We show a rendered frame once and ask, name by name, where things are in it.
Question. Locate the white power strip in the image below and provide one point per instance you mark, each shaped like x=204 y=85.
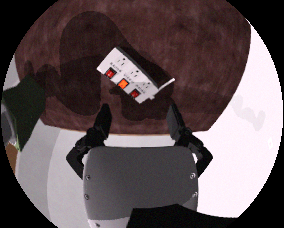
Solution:
x=119 y=67

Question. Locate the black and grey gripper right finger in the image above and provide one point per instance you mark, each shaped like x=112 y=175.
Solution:
x=183 y=136

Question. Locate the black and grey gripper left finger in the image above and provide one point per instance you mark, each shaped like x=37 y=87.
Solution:
x=95 y=137

